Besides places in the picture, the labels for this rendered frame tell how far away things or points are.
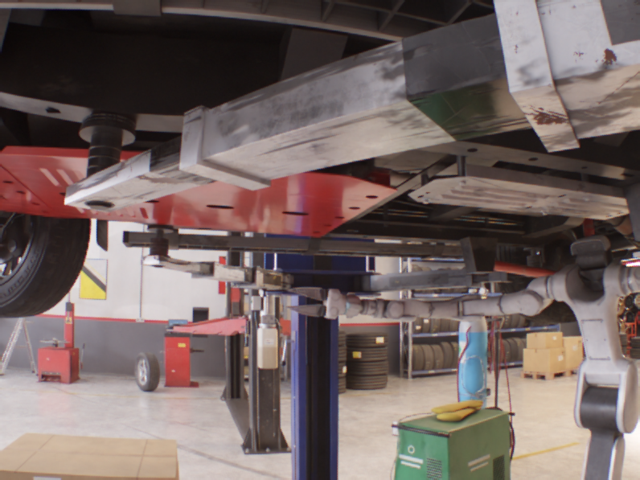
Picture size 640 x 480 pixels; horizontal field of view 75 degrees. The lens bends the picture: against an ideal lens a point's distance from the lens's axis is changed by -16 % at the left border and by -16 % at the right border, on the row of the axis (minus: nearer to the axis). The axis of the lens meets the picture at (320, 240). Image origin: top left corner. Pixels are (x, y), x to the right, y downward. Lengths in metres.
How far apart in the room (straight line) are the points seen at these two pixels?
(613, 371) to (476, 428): 1.09
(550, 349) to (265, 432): 6.29
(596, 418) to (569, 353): 8.49
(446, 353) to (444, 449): 8.30
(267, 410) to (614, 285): 3.75
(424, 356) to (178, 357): 5.01
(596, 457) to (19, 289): 2.19
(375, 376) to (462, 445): 6.50
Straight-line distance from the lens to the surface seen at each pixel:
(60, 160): 1.09
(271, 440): 4.82
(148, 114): 0.82
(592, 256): 1.68
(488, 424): 2.71
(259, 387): 4.70
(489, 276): 2.41
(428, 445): 2.52
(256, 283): 2.25
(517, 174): 1.16
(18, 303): 2.03
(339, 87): 0.42
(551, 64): 0.34
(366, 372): 8.90
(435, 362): 10.56
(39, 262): 1.94
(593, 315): 1.65
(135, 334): 10.34
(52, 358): 9.14
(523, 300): 1.75
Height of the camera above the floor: 1.31
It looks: 9 degrees up
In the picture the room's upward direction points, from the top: straight up
